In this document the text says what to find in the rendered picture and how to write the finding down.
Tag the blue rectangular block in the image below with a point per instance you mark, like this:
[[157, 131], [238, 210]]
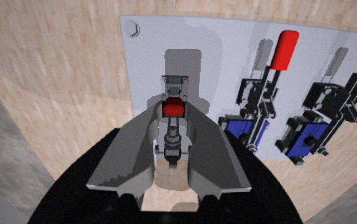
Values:
[[295, 139]]

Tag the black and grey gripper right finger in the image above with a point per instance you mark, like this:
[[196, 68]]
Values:
[[220, 164]]

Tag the grey metal fixture plate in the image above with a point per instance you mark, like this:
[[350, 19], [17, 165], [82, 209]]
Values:
[[217, 53]]

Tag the blue rectangular plate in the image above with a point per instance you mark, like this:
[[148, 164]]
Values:
[[237, 126]]

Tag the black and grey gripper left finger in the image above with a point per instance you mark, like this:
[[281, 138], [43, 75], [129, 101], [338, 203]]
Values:
[[121, 162]]

